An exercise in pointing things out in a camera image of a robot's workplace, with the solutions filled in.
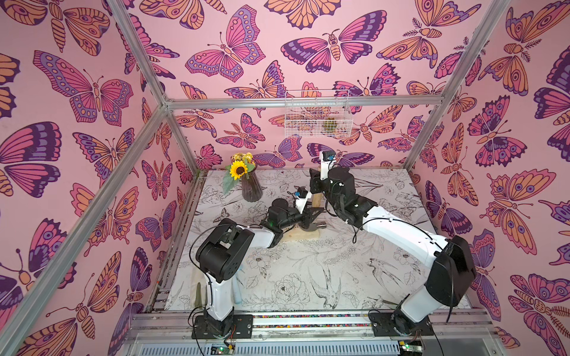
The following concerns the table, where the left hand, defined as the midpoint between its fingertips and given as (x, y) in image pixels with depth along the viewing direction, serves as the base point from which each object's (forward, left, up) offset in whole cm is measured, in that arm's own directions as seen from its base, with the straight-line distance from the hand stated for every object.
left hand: (324, 207), depth 86 cm
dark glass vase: (+16, +31, -7) cm, 35 cm away
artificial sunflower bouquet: (+14, +32, +10) cm, 36 cm away
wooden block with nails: (-5, +10, -12) cm, 16 cm away
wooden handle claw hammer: (-3, +3, +7) cm, 8 cm away
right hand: (+7, +4, +15) cm, 17 cm away
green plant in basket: (+30, -3, +17) cm, 35 cm away
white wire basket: (+36, +1, +18) cm, 40 cm away
